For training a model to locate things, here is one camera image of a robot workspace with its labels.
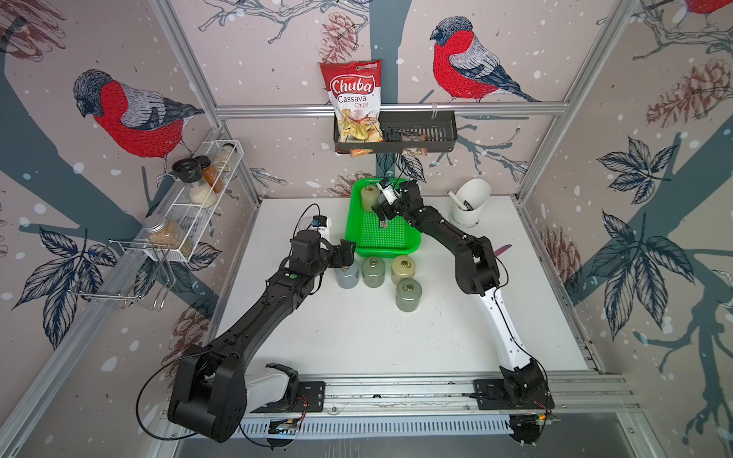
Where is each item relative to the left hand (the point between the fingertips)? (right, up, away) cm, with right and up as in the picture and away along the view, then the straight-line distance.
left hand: (347, 238), depth 83 cm
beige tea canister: (+17, -10, +7) cm, 21 cm away
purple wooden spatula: (+56, -6, +21) cm, 60 cm away
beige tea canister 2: (+6, +15, +27) cm, 32 cm away
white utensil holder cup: (+47, +15, +24) cm, 54 cm away
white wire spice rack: (-48, -7, -16) cm, 51 cm away
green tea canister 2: (+18, -18, +1) cm, 25 cm away
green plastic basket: (+3, +2, +27) cm, 28 cm away
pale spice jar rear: (-38, +25, +3) cm, 46 cm away
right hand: (+10, +13, +25) cm, 30 cm away
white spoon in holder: (+44, +11, +27) cm, 53 cm away
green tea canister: (+8, -12, +7) cm, 15 cm away
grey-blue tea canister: (-1, -13, +7) cm, 15 cm away
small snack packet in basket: (+20, +28, +7) cm, 35 cm away
